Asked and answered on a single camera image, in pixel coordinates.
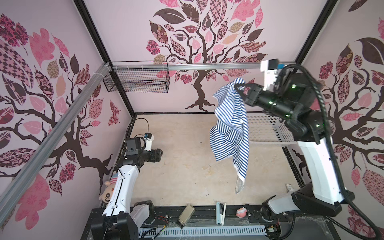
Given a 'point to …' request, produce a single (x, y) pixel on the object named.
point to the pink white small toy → (241, 212)
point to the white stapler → (220, 218)
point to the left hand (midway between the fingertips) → (156, 153)
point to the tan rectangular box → (186, 215)
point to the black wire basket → (138, 77)
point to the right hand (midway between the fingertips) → (236, 84)
